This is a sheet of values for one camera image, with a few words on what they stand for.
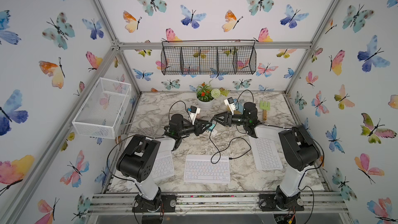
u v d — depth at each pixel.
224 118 0.78
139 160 0.48
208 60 0.99
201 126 0.79
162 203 0.73
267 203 0.74
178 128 0.72
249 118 0.74
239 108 0.80
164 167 0.84
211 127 0.81
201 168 0.84
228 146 0.91
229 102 0.80
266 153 0.89
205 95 0.99
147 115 1.08
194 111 0.77
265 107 1.11
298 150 0.50
